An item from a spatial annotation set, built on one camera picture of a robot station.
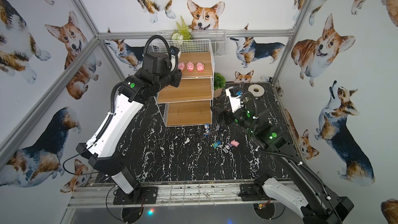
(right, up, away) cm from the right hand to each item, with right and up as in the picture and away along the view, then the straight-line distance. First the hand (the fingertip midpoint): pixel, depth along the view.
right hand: (218, 101), depth 64 cm
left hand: (-17, +15, +3) cm, 23 cm away
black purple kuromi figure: (+6, -26, +22) cm, 34 cm away
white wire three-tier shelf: (-17, -3, +45) cm, 48 cm away
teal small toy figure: (0, -25, +24) cm, 35 cm away
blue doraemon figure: (-5, -16, +32) cm, 36 cm away
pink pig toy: (+11, -24, +24) cm, 36 cm away
